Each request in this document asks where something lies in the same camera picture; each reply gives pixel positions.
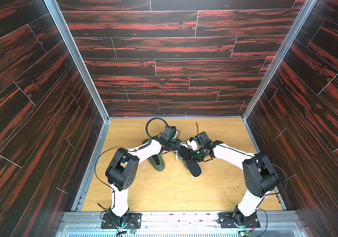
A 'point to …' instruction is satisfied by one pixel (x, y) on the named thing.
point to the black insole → (193, 167)
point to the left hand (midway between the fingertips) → (182, 145)
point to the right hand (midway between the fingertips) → (188, 157)
